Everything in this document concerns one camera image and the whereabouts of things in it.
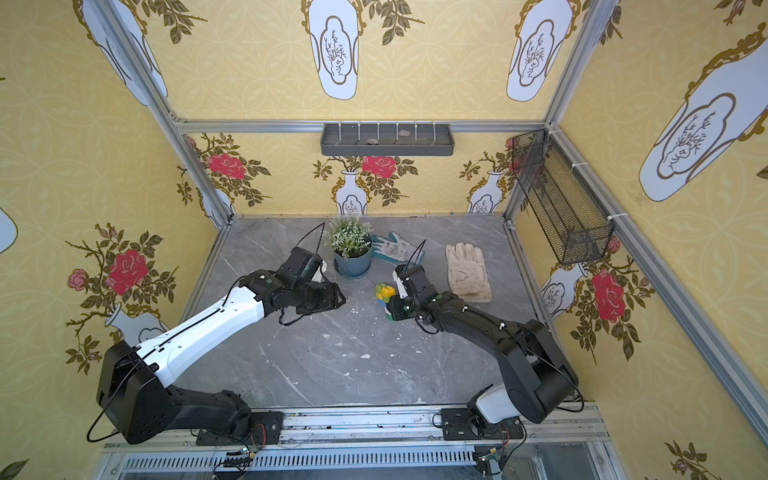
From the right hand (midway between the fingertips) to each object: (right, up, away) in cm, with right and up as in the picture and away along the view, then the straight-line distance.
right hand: (391, 308), depth 89 cm
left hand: (-13, +3, -8) cm, 16 cm away
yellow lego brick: (-2, +5, 0) cm, 5 cm away
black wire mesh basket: (+49, +32, -1) cm, 59 cm away
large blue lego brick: (-3, +1, +4) cm, 5 cm away
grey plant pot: (-13, +11, +10) cm, 20 cm away
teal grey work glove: (+1, +17, +21) cm, 27 cm away
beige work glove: (+26, +8, +14) cm, 31 cm away
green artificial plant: (-13, +21, +2) cm, 25 cm away
